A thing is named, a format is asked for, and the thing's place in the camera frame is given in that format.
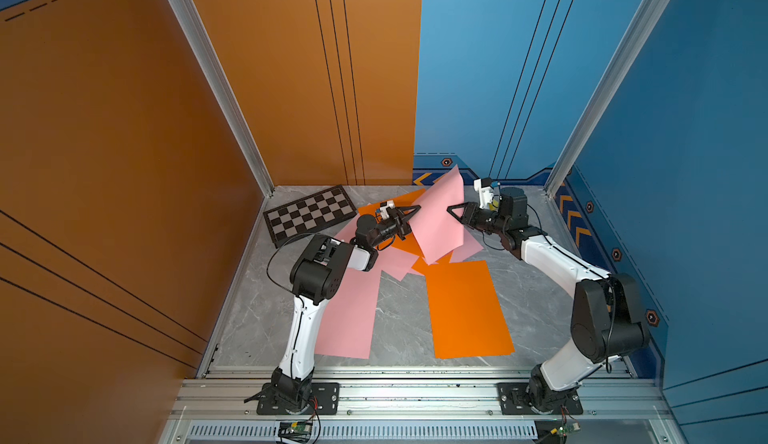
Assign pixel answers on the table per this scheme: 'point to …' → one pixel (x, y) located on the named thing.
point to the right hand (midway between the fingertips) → (450, 209)
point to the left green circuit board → (296, 427)
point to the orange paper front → (408, 243)
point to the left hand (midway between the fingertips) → (423, 206)
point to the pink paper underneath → (397, 263)
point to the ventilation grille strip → (371, 431)
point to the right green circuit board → (565, 429)
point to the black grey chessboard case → (295, 220)
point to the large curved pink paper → (347, 323)
